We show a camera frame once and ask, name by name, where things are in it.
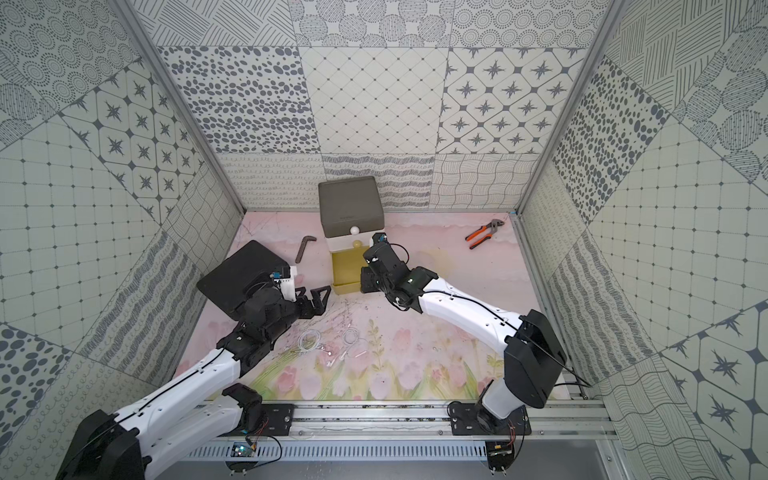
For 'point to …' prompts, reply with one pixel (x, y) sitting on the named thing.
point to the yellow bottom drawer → (347, 267)
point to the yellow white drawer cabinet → (351, 212)
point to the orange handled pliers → (490, 226)
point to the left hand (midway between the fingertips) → (316, 283)
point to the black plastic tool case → (225, 284)
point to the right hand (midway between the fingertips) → (369, 274)
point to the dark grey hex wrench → (302, 247)
